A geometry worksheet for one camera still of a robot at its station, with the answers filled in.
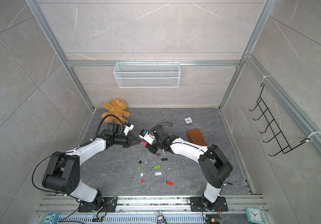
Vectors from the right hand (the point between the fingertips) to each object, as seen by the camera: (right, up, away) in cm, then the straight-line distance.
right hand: (149, 143), depth 87 cm
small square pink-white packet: (+29, +14, +23) cm, 40 cm away
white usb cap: (-4, -18, -3) cm, 19 cm away
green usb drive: (+6, -15, 0) cm, 16 cm away
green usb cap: (-6, -15, -1) cm, 17 cm away
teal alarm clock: (+55, -33, -18) cm, 67 cm away
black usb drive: (+10, -11, +4) cm, 16 cm away
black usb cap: (-6, -12, +2) cm, 14 cm away
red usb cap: (-3, -22, -5) cm, 22 cm away
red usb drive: (+13, -22, -5) cm, 26 cm away
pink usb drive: (-2, 0, -2) cm, 3 cm away
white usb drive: (+6, -18, -3) cm, 19 cm away
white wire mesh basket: (-3, +48, +14) cm, 50 cm away
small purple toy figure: (+8, -34, -19) cm, 40 cm away
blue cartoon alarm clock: (-47, -34, -18) cm, 61 cm away
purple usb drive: (+6, -8, +5) cm, 11 cm away
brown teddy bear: (-27, +25, +22) cm, 43 cm away
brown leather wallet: (+33, +3, +14) cm, 36 cm away
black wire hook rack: (+61, +5, -28) cm, 68 cm away
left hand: (-4, +3, -2) cm, 5 cm away
